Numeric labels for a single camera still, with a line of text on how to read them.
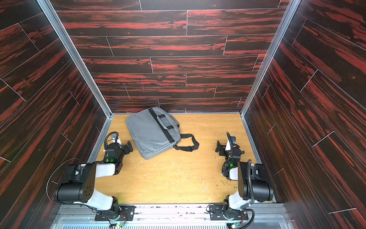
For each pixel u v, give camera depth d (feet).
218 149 2.77
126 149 2.81
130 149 2.90
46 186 1.45
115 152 2.32
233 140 2.52
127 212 2.43
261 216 2.40
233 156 2.26
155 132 3.31
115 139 2.57
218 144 2.77
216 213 2.39
